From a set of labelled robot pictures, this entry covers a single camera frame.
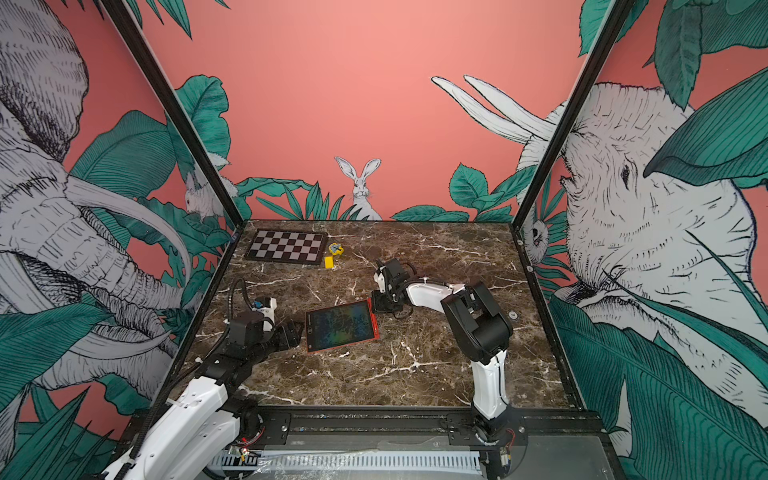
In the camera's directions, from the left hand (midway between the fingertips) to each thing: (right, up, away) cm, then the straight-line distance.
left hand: (295, 322), depth 84 cm
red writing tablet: (+11, -3, +9) cm, 14 cm away
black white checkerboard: (-12, +22, +26) cm, 36 cm away
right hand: (+20, +3, +11) cm, 23 cm away
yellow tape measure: (+6, +21, +27) cm, 35 cm away
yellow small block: (+5, +15, +23) cm, 28 cm away
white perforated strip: (+18, -30, -14) cm, 38 cm away
